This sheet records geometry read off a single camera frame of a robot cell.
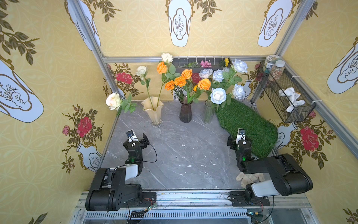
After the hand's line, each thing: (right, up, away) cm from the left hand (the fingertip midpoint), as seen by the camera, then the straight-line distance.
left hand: (131, 136), depth 89 cm
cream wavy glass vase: (+12, +20, +8) cm, 25 cm away
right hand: (+72, 0, +3) cm, 72 cm away
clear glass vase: (+51, +16, +9) cm, 54 cm away
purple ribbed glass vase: (+35, +13, +14) cm, 40 cm away
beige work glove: (+69, -23, -9) cm, 74 cm away
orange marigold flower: (+25, +32, -6) cm, 41 cm away
